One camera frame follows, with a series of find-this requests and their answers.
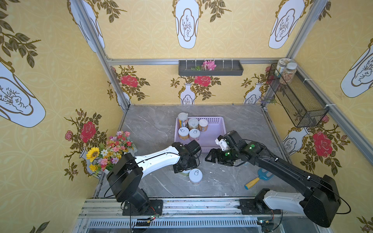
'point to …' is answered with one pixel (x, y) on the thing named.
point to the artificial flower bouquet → (115, 145)
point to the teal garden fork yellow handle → (262, 175)
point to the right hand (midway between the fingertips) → (212, 157)
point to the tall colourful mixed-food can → (182, 120)
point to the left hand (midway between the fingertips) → (184, 165)
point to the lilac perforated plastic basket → (216, 127)
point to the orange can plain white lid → (203, 125)
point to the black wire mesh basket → (305, 107)
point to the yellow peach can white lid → (193, 123)
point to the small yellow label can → (183, 133)
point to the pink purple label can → (195, 176)
